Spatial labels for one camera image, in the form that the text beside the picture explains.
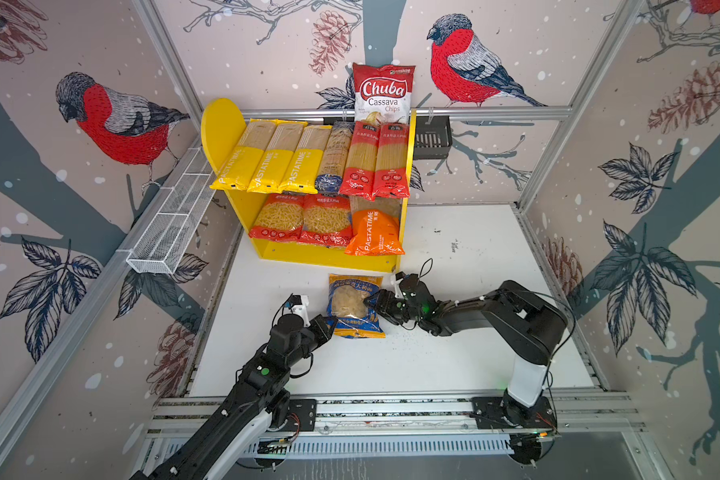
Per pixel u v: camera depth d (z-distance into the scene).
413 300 0.74
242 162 0.74
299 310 0.75
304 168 0.71
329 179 0.68
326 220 0.93
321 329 0.71
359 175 0.68
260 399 0.55
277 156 0.75
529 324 0.50
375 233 0.88
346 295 0.88
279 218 0.95
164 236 0.73
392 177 0.67
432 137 0.95
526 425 0.66
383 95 0.84
